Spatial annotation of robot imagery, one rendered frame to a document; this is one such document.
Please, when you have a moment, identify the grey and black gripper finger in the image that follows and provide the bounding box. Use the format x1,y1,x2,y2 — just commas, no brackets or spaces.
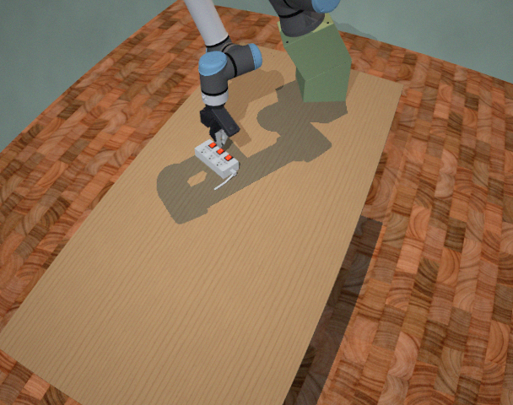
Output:
219,129,227,146
209,126,223,148

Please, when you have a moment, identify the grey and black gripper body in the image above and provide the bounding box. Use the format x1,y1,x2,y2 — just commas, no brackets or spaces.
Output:
200,102,226,132

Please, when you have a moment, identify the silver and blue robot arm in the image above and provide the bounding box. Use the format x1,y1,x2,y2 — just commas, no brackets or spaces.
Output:
184,0,340,138

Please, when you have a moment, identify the white power strip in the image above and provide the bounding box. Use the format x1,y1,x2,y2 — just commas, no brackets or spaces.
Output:
194,139,239,190

